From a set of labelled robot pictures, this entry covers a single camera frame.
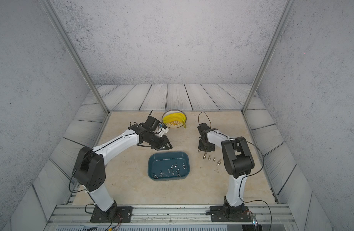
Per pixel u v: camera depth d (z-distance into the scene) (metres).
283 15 0.73
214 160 0.93
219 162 0.91
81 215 0.74
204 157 0.94
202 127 0.81
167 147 0.83
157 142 0.75
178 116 1.12
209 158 0.94
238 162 0.51
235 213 0.67
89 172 0.46
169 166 0.89
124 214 0.73
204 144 0.84
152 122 0.71
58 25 0.76
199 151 0.96
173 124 1.11
